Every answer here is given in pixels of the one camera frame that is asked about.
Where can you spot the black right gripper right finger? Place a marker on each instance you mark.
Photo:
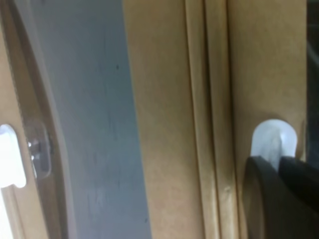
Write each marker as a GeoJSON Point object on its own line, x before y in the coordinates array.
{"type": "Point", "coordinates": [301, 179]}

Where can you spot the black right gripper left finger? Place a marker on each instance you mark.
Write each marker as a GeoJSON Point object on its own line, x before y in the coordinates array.
{"type": "Point", "coordinates": [272, 210]}

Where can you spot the white drawer handle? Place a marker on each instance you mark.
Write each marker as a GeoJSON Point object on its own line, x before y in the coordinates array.
{"type": "Point", "coordinates": [273, 139]}
{"type": "Point", "coordinates": [11, 165]}

